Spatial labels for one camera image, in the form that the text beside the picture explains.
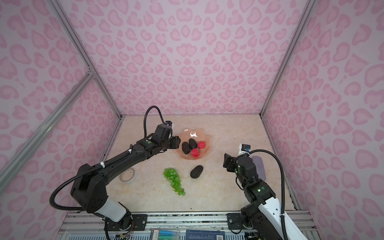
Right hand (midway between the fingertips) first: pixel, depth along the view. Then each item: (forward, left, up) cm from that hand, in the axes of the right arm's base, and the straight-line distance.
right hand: (230, 155), depth 76 cm
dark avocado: (+13, +25, -15) cm, 32 cm away
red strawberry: (+9, +19, -13) cm, 25 cm away
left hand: (+11, +28, -1) cm, 30 cm away
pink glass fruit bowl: (+24, +18, -15) cm, 33 cm away
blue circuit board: (-32, +19, -17) cm, 41 cm away
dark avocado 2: (+16, +21, -14) cm, 30 cm away
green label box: (-32, +33, -20) cm, 50 cm away
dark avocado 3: (-3, +18, -15) cm, 23 cm away
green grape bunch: (-6, +31, -13) cm, 34 cm away
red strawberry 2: (+14, +15, -13) cm, 25 cm away
